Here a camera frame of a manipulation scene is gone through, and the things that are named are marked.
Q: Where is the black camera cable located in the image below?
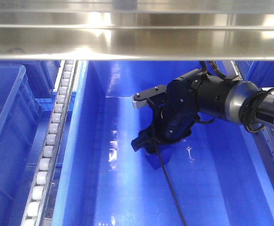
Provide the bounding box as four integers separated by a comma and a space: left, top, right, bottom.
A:
146, 97, 189, 226

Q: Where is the row of blue bins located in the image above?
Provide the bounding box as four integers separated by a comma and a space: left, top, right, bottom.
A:
0, 60, 274, 226

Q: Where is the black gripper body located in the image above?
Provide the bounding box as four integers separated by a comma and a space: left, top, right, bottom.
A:
131, 105, 200, 156

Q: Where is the blue plastic bin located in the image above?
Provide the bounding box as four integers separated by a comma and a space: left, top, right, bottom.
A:
51, 60, 274, 226

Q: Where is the blue plastic box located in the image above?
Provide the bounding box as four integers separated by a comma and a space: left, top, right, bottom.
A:
145, 145, 174, 170

